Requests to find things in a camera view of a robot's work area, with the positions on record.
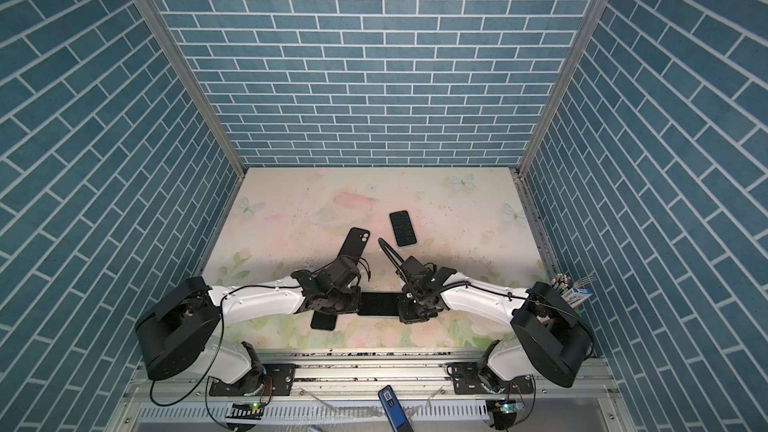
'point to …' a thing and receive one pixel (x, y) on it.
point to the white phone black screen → (379, 305)
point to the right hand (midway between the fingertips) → (398, 315)
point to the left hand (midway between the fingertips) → (365, 308)
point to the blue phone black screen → (403, 228)
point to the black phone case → (355, 242)
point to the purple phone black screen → (323, 321)
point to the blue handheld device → (393, 410)
